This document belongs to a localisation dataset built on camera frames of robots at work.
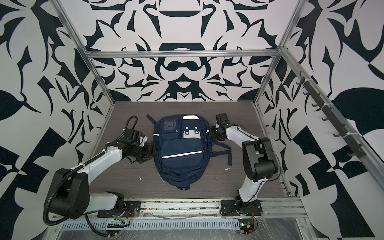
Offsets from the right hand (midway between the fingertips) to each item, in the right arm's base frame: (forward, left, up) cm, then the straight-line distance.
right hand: (212, 132), depth 96 cm
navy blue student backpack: (-10, +18, +1) cm, 20 cm away
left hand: (-14, +32, +3) cm, 35 cm away
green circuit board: (-48, -12, -7) cm, 50 cm away
